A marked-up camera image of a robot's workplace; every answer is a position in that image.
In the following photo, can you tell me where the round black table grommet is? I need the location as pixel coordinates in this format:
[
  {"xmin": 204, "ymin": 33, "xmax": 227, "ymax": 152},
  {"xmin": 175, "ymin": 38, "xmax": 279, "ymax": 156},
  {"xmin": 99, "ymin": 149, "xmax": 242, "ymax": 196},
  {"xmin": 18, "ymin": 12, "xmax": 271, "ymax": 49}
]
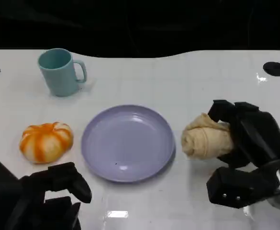
[{"xmin": 263, "ymin": 61, "xmax": 280, "ymax": 77}]

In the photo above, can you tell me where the pale green mug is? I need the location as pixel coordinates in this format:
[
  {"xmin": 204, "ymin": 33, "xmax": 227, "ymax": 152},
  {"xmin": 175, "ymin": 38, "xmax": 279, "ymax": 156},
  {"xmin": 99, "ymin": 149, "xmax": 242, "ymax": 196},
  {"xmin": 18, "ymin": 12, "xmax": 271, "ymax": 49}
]
[{"xmin": 38, "ymin": 48, "xmax": 88, "ymax": 97}]

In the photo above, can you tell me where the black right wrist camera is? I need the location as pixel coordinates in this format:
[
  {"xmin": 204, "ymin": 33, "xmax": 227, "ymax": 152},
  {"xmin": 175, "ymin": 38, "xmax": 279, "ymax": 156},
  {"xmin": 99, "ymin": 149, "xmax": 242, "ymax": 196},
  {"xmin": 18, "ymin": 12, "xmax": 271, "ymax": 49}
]
[{"xmin": 206, "ymin": 167, "xmax": 280, "ymax": 209}]

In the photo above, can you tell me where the orange and white bread roll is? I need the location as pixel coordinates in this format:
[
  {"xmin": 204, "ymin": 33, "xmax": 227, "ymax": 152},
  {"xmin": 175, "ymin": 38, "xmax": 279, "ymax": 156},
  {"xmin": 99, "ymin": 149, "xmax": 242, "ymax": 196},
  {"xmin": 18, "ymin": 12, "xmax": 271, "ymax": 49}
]
[{"xmin": 19, "ymin": 122, "xmax": 74, "ymax": 164}]

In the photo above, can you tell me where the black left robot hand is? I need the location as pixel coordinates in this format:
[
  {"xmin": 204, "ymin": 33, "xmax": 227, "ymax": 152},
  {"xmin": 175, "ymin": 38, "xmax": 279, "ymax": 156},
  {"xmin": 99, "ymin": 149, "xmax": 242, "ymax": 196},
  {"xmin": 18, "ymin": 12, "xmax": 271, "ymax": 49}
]
[{"xmin": 0, "ymin": 160, "xmax": 92, "ymax": 230}]

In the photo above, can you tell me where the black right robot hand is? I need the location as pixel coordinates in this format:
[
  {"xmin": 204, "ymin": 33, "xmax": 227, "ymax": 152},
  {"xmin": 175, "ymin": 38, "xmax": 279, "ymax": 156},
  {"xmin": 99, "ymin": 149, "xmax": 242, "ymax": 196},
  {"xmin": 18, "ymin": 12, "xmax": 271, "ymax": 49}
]
[{"xmin": 208, "ymin": 99, "xmax": 280, "ymax": 170}]

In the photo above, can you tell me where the lilac plate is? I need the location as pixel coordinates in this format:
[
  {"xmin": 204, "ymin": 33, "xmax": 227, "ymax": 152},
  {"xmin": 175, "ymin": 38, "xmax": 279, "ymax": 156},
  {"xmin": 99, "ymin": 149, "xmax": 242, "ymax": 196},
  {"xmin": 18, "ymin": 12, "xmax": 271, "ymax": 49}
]
[{"xmin": 81, "ymin": 104, "xmax": 176, "ymax": 184}]

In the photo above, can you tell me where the beige towel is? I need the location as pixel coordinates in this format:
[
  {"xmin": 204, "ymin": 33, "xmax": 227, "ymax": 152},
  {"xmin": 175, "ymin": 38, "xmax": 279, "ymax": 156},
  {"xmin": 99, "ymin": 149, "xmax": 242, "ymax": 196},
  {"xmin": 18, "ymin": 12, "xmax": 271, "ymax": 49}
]
[{"xmin": 180, "ymin": 113, "xmax": 234, "ymax": 160}]

